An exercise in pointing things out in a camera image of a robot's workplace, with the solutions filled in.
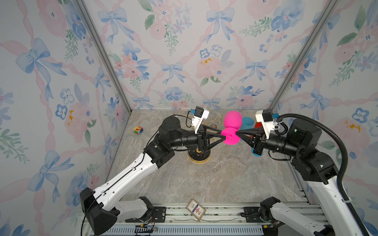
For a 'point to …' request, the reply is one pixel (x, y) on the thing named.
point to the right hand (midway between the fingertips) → (239, 132)
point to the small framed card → (196, 209)
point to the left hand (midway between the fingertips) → (223, 136)
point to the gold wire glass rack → (210, 123)
